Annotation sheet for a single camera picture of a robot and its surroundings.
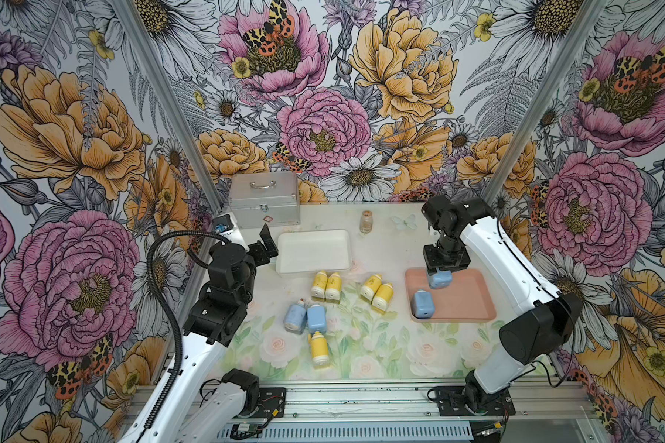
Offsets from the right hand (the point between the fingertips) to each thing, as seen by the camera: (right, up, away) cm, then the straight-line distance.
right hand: (441, 275), depth 76 cm
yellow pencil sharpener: (-34, -5, +13) cm, 37 cm away
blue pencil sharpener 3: (0, -1, 0) cm, 1 cm away
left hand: (-50, +10, -5) cm, 51 cm away
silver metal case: (-55, +24, +29) cm, 67 cm away
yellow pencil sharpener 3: (-18, -6, +13) cm, 23 cm away
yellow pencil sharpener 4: (-14, -8, +10) cm, 19 cm away
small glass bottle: (-17, +15, +36) cm, 42 cm away
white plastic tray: (-39, +4, +29) cm, 49 cm away
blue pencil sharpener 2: (-34, -14, +8) cm, 38 cm away
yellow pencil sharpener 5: (-33, -20, 0) cm, 39 cm away
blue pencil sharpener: (-40, -13, +6) cm, 43 cm away
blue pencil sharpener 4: (-2, -10, +8) cm, 13 cm away
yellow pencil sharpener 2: (-29, -6, +13) cm, 33 cm away
